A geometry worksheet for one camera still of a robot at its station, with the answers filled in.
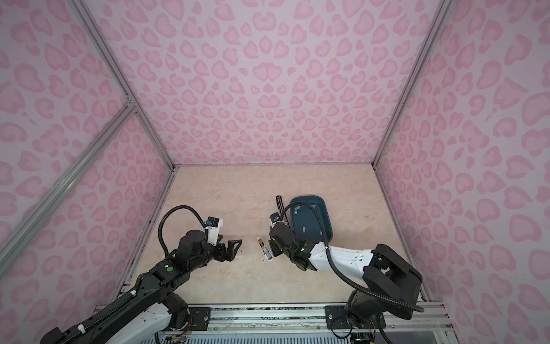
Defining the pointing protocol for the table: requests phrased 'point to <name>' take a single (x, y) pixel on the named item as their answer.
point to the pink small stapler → (265, 250)
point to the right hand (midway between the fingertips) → (274, 236)
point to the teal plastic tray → (307, 221)
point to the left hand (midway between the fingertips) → (233, 236)
